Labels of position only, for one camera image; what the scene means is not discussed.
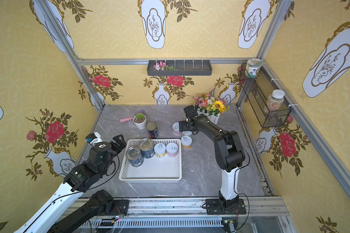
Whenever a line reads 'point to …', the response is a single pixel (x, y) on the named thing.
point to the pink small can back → (176, 129)
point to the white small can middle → (186, 133)
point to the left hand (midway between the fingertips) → (112, 140)
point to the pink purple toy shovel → (121, 120)
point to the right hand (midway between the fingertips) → (191, 124)
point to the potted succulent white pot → (140, 121)
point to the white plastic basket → (154, 169)
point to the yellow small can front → (186, 141)
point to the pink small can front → (172, 149)
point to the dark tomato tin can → (152, 128)
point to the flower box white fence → (209, 105)
